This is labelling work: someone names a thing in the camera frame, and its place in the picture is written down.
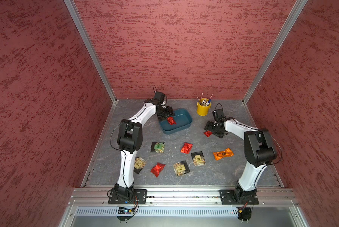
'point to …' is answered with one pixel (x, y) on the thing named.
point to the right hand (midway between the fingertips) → (209, 132)
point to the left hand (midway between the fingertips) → (171, 117)
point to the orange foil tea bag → (219, 154)
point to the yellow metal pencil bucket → (202, 106)
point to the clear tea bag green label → (158, 147)
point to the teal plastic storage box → (181, 120)
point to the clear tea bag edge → (139, 163)
